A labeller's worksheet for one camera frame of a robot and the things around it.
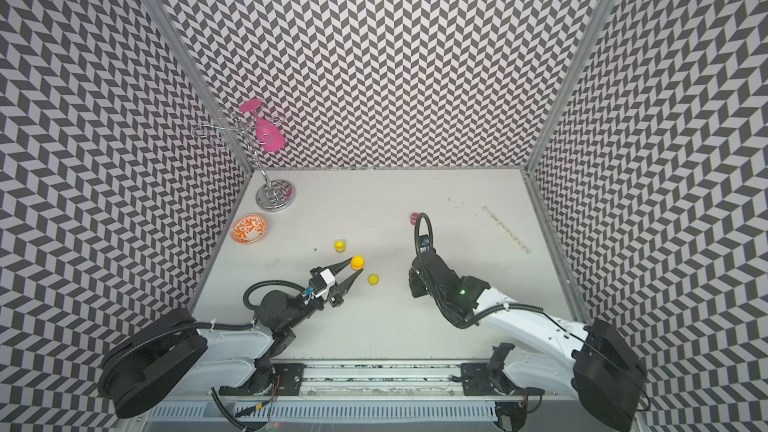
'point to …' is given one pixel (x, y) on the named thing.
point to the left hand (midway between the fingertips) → (357, 263)
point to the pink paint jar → (414, 217)
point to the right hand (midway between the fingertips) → (417, 276)
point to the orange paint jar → (358, 262)
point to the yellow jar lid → (373, 279)
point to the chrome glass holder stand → (223, 127)
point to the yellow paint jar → (340, 246)
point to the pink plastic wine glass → (267, 136)
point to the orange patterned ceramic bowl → (248, 229)
